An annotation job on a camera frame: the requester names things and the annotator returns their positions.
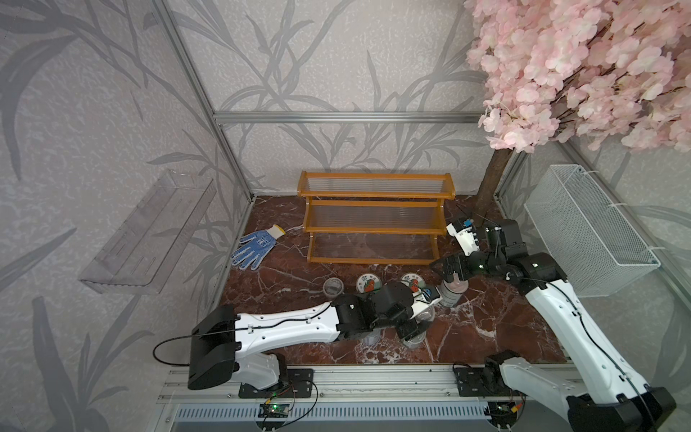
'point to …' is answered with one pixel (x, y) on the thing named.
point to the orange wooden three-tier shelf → (379, 218)
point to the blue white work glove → (261, 242)
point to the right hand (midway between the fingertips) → (443, 258)
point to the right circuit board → (503, 410)
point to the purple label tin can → (373, 337)
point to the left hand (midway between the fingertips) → (425, 312)
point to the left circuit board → (273, 409)
